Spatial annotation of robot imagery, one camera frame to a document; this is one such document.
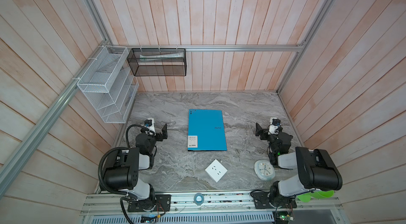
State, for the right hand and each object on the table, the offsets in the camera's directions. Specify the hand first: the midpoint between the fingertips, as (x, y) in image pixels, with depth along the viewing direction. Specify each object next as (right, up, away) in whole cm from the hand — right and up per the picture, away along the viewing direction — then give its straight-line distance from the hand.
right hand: (265, 122), depth 91 cm
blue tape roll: (-39, -37, -17) cm, 56 cm away
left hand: (-62, -2, 0) cm, 62 cm away
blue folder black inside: (-34, -6, +8) cm, 36 cm away
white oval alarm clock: (-4, -24, -9) cm, 26 cm away
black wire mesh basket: (-66, +39, +13) cm, 78 cm away
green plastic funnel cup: (+14, -35, -15) cm, 41 cm away
